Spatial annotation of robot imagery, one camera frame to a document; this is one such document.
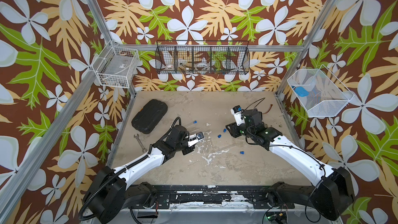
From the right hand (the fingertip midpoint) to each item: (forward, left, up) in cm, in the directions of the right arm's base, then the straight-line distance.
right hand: (228, 124), depth 82 cm
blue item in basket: (+17, -43, +8) cm, 47 cm away
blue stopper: (+13, +18, -17) cm, 28 cm away
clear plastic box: (+28, +61, +18) cm, 69 cm away
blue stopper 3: (-9, -10, -17) cm, 21 cm away
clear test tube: (+11, +22, -17) cm, 30 cm away
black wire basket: (+41, +14, +15) cm, 46 cm away
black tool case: (+13, +48, -11) cm, 51 cm away
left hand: (-4, +18, -7) cm, 20 cm away
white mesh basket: (+12, -50, +11) cm, 52 cm away
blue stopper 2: (+2, +3, -16) cm, 17 cm away
